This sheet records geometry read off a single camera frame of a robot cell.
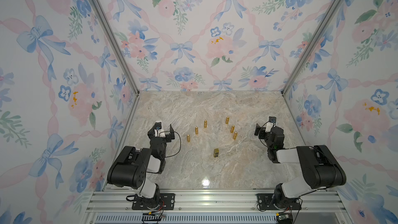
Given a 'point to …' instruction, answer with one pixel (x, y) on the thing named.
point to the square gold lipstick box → (216, 152)
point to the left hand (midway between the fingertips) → (163, 125)
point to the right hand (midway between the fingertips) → (266, 124)
